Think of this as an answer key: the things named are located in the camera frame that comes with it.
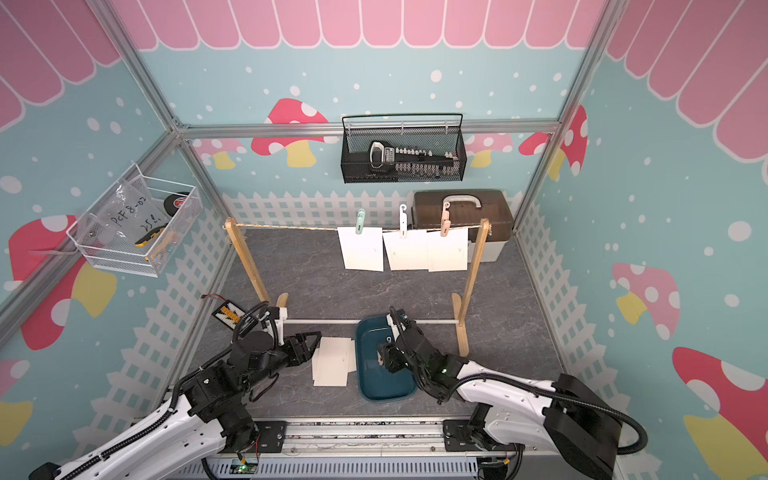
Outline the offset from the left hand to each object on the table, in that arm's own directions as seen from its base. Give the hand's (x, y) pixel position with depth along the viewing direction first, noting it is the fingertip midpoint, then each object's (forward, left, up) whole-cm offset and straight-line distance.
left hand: (315, 341), depth 76 cm
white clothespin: (0, -16, -12) cm, 20 cm away
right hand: (+2, -17, -5) cm, 18 cm away
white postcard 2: (0, -9, -9) cm, 13 cm away
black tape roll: (+30, +40, +20) cm, 54 cm away
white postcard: (0, -2, -14) cm, 14 cm away
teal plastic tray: (-5, -15, -13) cm, 21 cm away
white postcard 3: (+12, -24, +22) cm, 34 cm away
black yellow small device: (+13, +30, -12) cm, 35 cm away
